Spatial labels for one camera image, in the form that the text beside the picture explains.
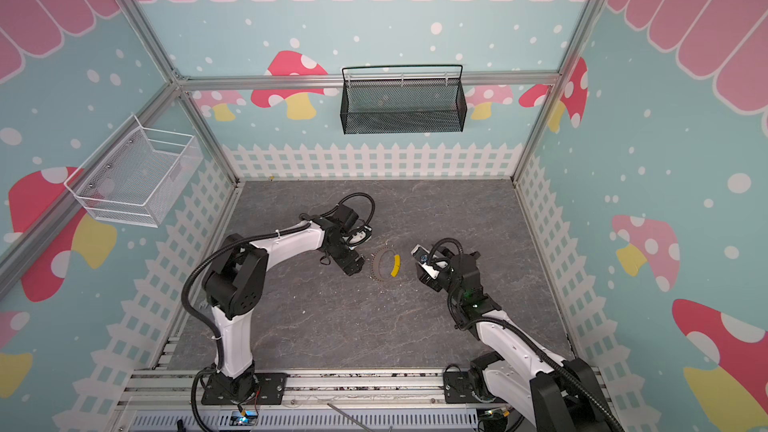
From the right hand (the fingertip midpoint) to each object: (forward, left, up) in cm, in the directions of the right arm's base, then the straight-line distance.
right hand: (428, 251), depth 85 cm
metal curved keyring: (+4, +13, -13) cm, 19 cm away
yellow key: (+2, +9, -13) cm, 16 cm away
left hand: (+3, +25, -12) cm, 28 cm away
